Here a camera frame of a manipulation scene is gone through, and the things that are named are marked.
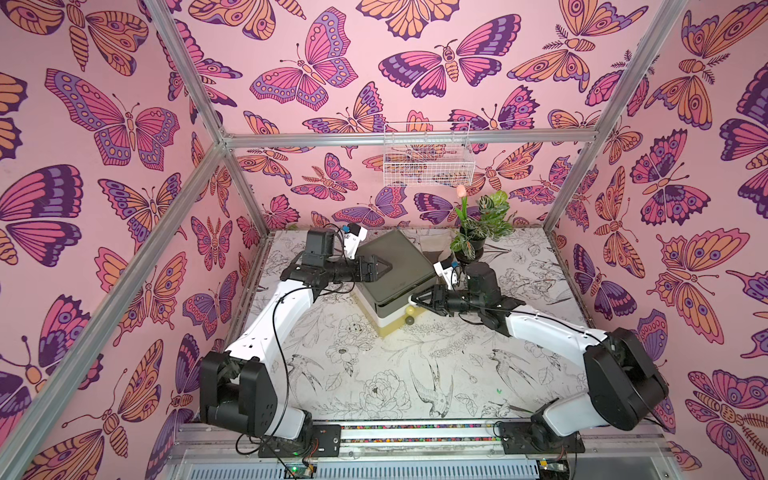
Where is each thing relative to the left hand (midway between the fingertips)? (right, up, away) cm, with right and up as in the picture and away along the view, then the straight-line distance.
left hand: (385, 266), depth 79 cm
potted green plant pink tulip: (+30, +14, +8) cm, 34 cm away
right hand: (+6, -10, -1) cm, 12 cm away
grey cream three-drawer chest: (0, -9, -3) cm, 9 cm away
